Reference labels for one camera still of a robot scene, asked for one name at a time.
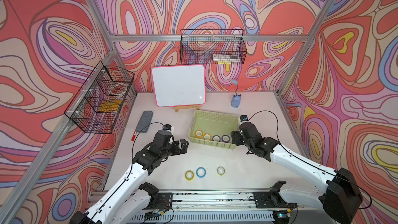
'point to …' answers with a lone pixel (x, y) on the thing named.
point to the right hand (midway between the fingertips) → (238, 136)
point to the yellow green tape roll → (189, 175)
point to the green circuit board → (151, 216)
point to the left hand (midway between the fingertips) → (182, 143)
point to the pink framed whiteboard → (179, 85)
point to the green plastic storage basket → (213, 128)
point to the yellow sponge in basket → (111, 106)
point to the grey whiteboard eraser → (145, 120)
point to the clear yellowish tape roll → (221, 170)
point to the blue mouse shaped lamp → (236, 99)
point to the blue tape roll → (200, 172)
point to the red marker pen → (134, 135)
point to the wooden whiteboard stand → (194, 107)
